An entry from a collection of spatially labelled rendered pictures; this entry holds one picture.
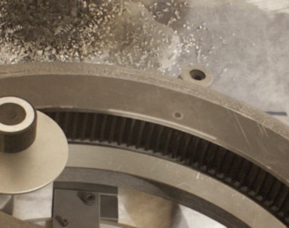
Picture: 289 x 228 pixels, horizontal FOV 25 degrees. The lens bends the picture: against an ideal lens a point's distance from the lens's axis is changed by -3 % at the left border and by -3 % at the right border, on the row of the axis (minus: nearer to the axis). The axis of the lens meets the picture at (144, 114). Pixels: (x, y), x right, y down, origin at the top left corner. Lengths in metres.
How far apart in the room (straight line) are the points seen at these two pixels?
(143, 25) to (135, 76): 0.31
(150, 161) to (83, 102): 0.10
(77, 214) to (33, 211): 0.63
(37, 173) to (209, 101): 0.22
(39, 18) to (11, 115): 0.42
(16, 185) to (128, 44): 0.50
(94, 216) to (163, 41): 0.41
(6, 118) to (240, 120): 0.25
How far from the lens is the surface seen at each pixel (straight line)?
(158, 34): 1.04
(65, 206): 0.73
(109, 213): 0.74
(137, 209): 1.36
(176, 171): 0.70
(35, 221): 0.73
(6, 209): 0.60
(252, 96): 1.17
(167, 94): 0.70
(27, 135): 0.58
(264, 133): 0.69
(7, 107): 0.59
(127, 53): 1.05
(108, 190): 0.76
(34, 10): 0.98
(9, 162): 0.60
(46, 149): 0.61
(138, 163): 0.70
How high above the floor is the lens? 0.81
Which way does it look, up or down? 44 degrees down
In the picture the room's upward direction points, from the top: 171 degrees clockwise
